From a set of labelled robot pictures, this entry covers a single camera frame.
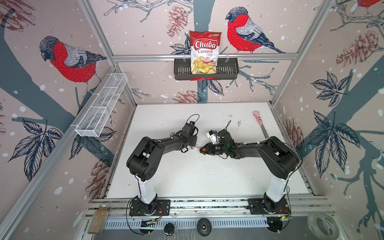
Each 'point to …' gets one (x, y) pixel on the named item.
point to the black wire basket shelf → (227, 69)
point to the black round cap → (169, 229)
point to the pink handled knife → (256, 114)
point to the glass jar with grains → (98, 219)
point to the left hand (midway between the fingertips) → (192, 138)
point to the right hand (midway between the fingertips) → (199, 154)
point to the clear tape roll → (323, 226)
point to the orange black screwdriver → (201, 148)
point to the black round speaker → (204, 226)
